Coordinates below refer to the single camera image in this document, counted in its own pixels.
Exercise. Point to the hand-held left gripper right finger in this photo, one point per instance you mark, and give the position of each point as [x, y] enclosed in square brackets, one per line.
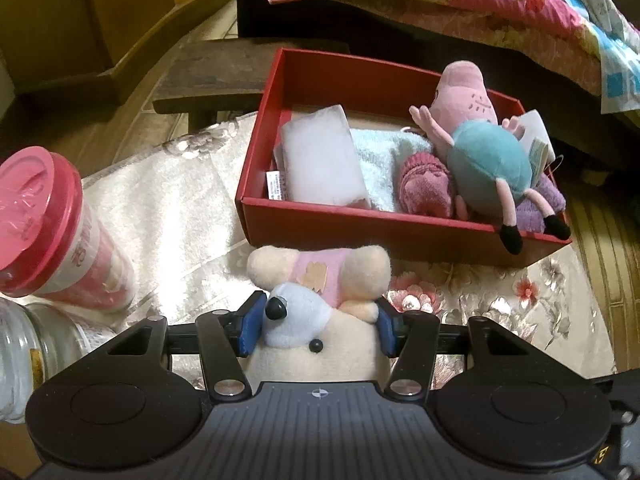
[385, 330]

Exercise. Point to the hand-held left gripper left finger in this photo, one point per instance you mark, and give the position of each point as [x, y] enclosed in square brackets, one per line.
[252, 321]

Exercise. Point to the beige plush animal toy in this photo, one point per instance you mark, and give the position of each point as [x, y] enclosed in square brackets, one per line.
[350, 355]

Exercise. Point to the red cardboard box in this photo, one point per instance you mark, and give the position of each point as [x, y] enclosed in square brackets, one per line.
[375, 237]

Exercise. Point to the pink knit sock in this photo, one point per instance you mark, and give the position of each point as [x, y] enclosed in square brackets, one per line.
[425, 185]

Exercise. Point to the light green towel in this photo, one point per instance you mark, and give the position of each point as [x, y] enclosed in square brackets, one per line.
[380, 160]

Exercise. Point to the pink pig plush toy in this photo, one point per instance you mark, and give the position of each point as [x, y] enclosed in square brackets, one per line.
[490, 165]

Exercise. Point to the purple sock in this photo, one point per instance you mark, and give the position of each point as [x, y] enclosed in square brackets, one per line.
[547, 195]

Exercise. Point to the floral satin tablecloth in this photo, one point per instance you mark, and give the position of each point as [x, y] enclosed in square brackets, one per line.
[175, 210]

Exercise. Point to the clear glass jar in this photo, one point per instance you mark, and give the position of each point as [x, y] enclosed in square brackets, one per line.
[30, 350]

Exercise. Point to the pink lidded cup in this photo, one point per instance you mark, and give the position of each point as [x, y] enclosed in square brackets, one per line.
[50, 220]

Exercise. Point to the dark wooden bench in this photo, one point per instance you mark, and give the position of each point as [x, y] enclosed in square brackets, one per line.
[225, 70]

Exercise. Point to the bed with pink quilt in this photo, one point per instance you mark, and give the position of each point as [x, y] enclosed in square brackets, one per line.
[350, 30]

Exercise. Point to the pink floral quilt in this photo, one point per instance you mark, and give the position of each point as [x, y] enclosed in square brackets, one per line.
[475, 10]

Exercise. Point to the blue patterned blanket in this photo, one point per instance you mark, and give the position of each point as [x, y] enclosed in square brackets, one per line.
[615, 80]

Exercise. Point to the wooden cabinet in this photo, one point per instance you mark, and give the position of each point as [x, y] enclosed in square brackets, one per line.
[50, 20]

